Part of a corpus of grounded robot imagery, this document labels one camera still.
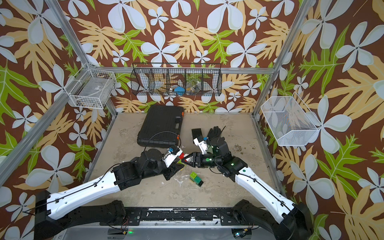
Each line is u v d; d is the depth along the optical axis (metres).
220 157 0.57
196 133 1.02
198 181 0.82
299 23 0.73
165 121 1.05
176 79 0.99
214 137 1.05
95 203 0.47
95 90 0.86
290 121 0.80
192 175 0.81
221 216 0.74
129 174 0.50
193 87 0.97
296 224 0.37
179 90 0.95
